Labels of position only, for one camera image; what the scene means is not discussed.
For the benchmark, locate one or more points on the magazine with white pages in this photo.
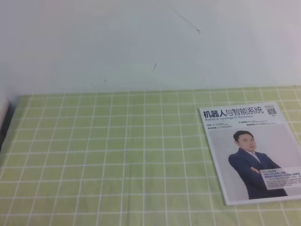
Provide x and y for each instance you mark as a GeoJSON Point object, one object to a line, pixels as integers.
{"type": "Point", "coordinates": [255, 153]}

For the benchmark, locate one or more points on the green checkered tablecloth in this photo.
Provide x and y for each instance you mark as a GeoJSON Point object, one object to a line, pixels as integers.
{"type": "Point", "coordinates": [127, 159]}

